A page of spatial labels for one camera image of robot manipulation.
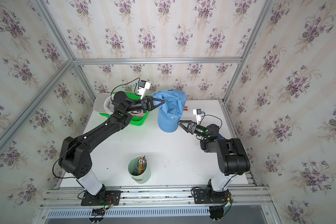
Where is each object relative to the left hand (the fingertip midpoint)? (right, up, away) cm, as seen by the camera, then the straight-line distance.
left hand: (163, 106), depth 65 cm
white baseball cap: (-48, +4, +40) cm, 63 cm away
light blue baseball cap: (+3, -3, +4) cm, 6 cm away
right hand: (+9, -10, +14) cm, 19 cm away
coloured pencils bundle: (-11, -30, +5) cm, 33 cm away
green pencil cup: (-11, -38, +8) cm, 40 cm away
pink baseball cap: (-13, -3, +2) cm, 14 cm away
